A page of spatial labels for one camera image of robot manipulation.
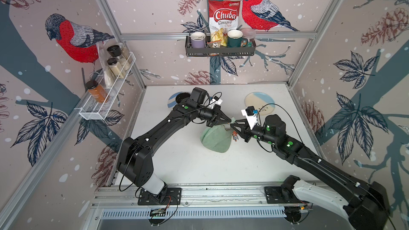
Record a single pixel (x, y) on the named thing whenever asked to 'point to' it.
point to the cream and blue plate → (263, 103)
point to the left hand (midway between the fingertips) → (233, 119)
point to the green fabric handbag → (217, 138)
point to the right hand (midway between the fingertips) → (233, 122)
